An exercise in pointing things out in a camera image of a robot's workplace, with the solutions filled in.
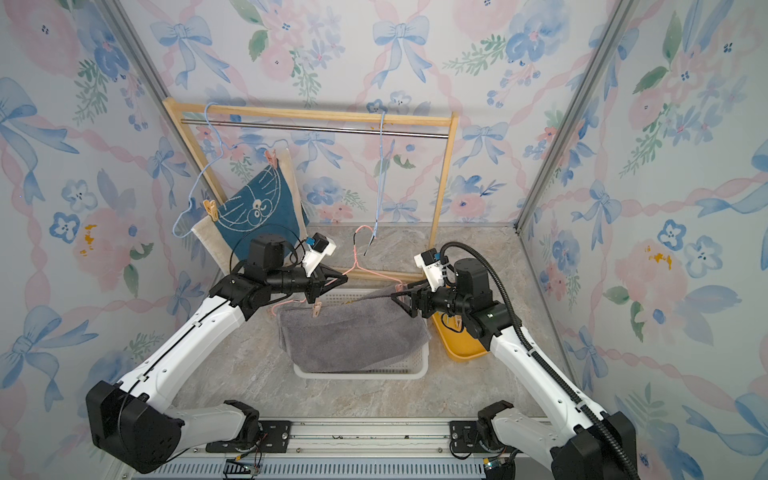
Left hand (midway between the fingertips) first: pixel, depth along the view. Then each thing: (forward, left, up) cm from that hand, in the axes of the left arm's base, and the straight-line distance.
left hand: (345, 276), depth 72 cm
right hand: (-2, -14, -3) cm, 15 cm away
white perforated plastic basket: (-13, -17, -25) cm, 33 cm away
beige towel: (+6, +32, +8) cm, 33 cm away
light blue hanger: (+36, +56, -6) cm, 67 cm away
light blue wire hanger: (+48, -8, -8) cm, 49 cm away
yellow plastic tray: (-5, -32, -27) cm, 43 cm away
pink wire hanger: (0, -1, +3) cm, 3 cm away
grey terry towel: (-7, -4, -14) cm, 17 cm away
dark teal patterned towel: (+20, +24, +4) cm, 32 cm away
